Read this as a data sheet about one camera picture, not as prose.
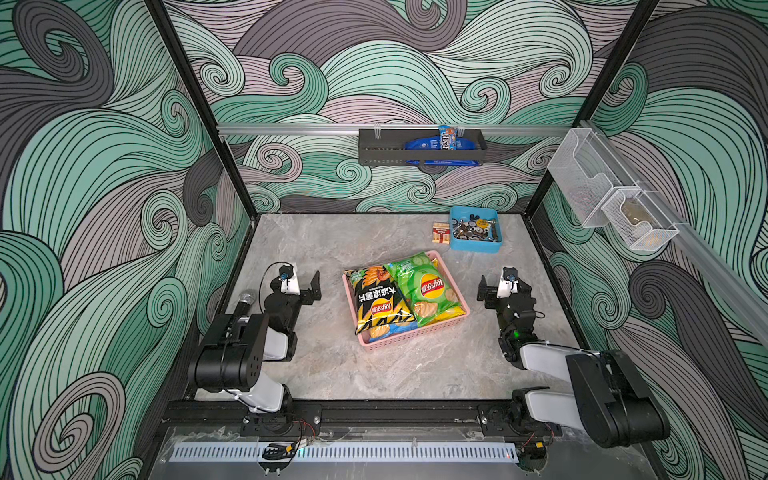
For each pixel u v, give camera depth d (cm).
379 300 81
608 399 42
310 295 81
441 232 113
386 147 95
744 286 52
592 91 86
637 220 65
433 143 92
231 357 45
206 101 88
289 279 76
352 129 95
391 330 84
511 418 68
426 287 83
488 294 79
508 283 74
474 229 114
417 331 83
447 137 90
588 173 78
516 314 66
